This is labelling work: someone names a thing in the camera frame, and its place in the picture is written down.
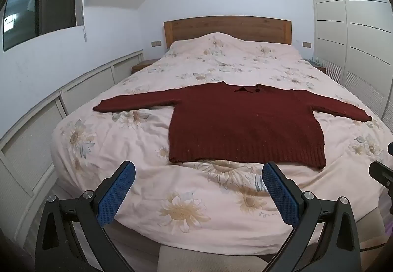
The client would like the wooden nightstand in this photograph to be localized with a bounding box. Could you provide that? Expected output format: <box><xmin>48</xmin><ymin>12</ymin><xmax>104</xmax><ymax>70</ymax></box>
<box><xmin>309</xmin><ymin>58</ymin><xmax>326</xmax><ymax>73</ymax></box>
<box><xmin>132</xmin><ymin>58</ymin><xmax>160</xmax><ymax>75</ymax></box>

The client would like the floral pink duvet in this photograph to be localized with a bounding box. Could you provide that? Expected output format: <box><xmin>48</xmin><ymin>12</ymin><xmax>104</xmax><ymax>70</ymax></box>
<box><xmin>51</xmin><ymin>32</ymin><xmax>393</xmax><ymax>256</ymax></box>

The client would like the low white wall cabinet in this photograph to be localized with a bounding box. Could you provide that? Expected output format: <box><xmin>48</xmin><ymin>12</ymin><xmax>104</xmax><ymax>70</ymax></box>
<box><xmin>0</xmin><ymin>49</ymin><xmax>145</xmax><ymax>229</ymax></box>

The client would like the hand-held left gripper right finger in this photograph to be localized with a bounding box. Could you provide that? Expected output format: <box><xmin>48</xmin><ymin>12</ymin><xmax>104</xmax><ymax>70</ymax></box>
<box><xmin>262</xmin><ymin>162</ymin><xmax>362</xmax><ymax>272</ymax></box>

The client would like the dark red knit sweater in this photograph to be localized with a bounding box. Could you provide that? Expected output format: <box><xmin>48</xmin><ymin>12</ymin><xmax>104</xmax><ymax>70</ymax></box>
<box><xmin>93</xmin><ymin>82</ymin><xmax>373</xmax><ymax>170</ymax></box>

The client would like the wooden headboard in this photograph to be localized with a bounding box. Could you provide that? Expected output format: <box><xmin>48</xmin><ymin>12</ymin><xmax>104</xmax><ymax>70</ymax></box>
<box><xmin>164</xmin><ymin>16</ymin><xmax>292</xmax><ymax>49</ymax></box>

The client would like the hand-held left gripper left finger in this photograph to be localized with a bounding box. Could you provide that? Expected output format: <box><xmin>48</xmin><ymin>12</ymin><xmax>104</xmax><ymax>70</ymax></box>
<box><xmin>35</xmin><ymin>160</ymin><xmax>136</xmax><ymax>272</ymax></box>

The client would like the white wardrobe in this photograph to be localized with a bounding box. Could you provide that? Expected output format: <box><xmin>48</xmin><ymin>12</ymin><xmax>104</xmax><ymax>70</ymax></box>
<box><xmin>305</xmin><ymin>0</ymin><xmax>393</xmax><ymax>137</ymax></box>

